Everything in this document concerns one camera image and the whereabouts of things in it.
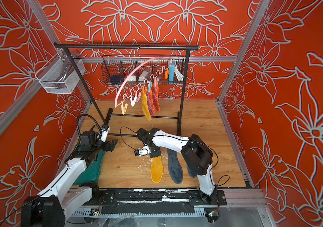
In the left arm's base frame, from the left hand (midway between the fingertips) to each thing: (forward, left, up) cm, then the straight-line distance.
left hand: (108, 136), depth 86 cm
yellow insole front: (-15, -31, -11) cm, 36 cm away
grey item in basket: (+36, -20, +22) cm, 47 cm away
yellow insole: (+12, -23, +17) cm, 31 cm away
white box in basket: (+28, -13, +24) cm, 39 cm away
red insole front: (+16, -26, +16) cm, 34 cm away
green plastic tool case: (-21, +4, -5) cm, 22 cm away
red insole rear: (+20, -29, +22) cm, 41 cm away
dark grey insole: (-13, -43, -10) cm, 46 cm away
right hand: (-4, -28, -7) cm, 29 cm away
